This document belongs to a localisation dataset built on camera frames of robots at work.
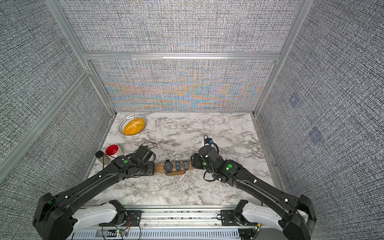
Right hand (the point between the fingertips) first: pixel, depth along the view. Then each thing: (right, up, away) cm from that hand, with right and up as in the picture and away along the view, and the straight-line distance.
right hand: (194, 155), depth 75 cm
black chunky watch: (-14, -8, +6) cm, 17 cm away
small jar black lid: (-52, -4, +10) cm, 54 cm away
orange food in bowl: (-41, +14, +27) cm, 52 cm away
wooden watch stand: (-19, -9, +7) cm, 22 cm away
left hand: (-22, -8, +5) cm, 24 cm away
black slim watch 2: (-5, -7, +8) cm, 12 cm away
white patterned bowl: (-53, +17, +34) cm, 65 cm away
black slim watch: (-9, -8, +8) cm, 14 cm away
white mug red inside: (-51, -1, +19) cm, 54 cm away
